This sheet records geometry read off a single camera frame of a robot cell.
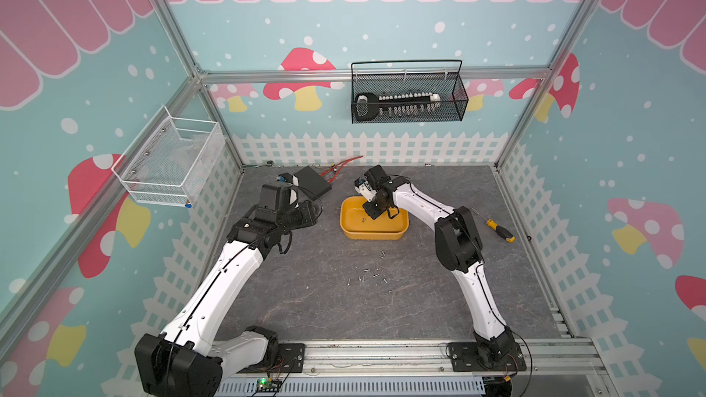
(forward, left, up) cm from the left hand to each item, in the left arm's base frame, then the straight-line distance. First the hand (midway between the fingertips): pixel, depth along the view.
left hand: (312, 213), depth 78 cm
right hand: (+16, -18, -19) cm, 31 cm away
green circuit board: (-38, +11, -25) cm, 47 cm away
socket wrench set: (+34, -16, +13) cm, 40 cm away
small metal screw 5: (-11, -22, -22) cm, 33 cm away
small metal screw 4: (-7, -16, -22) cm, 29 cm away
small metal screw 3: (-12, -10, -22) cm, 27 cm away
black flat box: (+32, +8, -24) cm, 40 cm away
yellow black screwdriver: (+9, -64, -21) cm, 68 cm away
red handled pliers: (+39, -4, -21) cm, 44 cm away
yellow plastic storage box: (+10, -12, -21) cm, 27 cm away
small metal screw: (-1, -22, -22) cm, 31 cm away
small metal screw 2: (-9, -19, -22) cm, 31 cm away
